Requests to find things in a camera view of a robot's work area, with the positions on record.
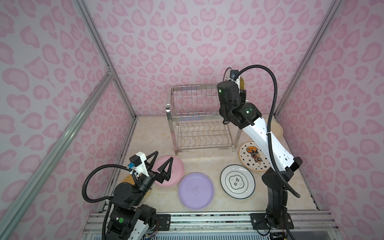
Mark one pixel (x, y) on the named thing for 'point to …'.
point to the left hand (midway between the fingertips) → (164, 154)
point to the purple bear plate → (196, 190)
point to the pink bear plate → (177, 172)
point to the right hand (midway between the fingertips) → (236, 87)
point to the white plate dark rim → (237, 181)
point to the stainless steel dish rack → (195, 122)
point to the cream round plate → (276, 128)
